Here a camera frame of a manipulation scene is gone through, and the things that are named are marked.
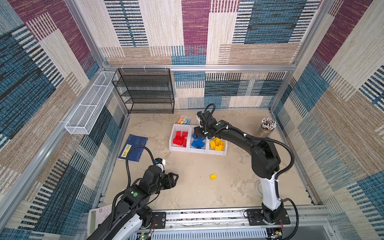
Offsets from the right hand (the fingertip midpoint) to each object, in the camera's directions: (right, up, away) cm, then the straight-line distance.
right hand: (199, 132), depth 94 cm
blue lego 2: (0, -6, +5) cm, 8 cm away
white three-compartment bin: (+2, -10, +3) cm, 11 cm away
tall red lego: (-13, -4, +9) cm, 16 cm away
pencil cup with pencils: (+39, +4, -7) cm, 40 cm away
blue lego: (-3, -7, +6) cm, 10 cm away
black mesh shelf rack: (-38, +30, +15) cm, 51 cm away
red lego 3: (-9, -7, +4) cm, 12 cm away
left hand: (-13, -21, -16) cm, 29 cm away
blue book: (-45, -6, +8) cm, 46 cm away
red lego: (-10, -2, +10) cm, 14 cm away
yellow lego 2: (+12, -10, +2) cm, 16 cm away
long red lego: (-13, -7, +5) cm, 16 cm away
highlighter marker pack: (-10, +8, +18) cm, 23 cm away
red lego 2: (-14, -1, +11) cm, 18 cm away
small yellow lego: (+8, -25, -8) cm, 27 cm away
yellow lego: (+9, -8, +3) cm, 12 cm away
